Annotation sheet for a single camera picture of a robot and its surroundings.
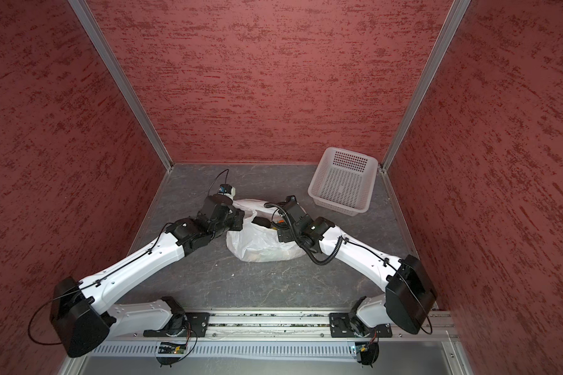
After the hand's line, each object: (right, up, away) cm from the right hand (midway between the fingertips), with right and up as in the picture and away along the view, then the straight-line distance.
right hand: (290, 231), depth 83 cm
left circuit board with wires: (-38, -37, -11) cm, 55 cm away
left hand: (-18, +6, -3) cm, 19 cm away
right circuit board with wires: (+25, -37, -11) cm, 45 cm away
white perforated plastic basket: (+27, +19, +31) cm, 45 cm away
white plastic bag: (-11, -4, -2) cm, 12 cm away
